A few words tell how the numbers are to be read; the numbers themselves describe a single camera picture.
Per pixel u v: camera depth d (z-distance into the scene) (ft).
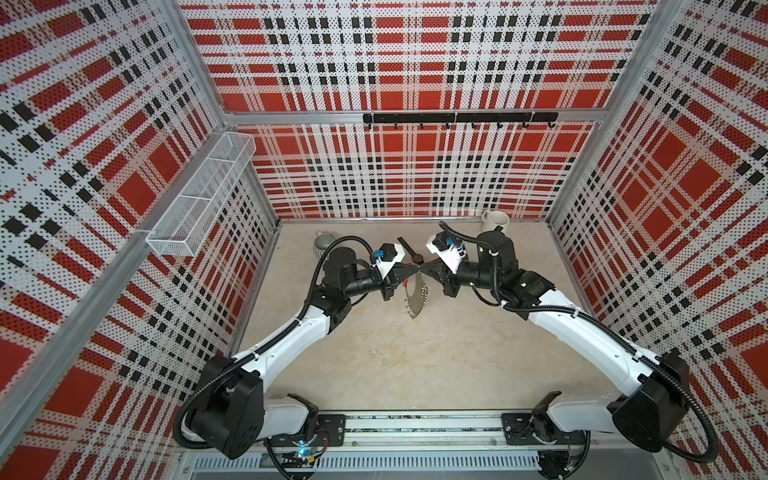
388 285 2.13
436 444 2.40
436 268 2.13
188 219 2.99
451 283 2.06
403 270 2.37
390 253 1.99
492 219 3.64
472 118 2.91
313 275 2.06
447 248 1.97
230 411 1.33
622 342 1.42
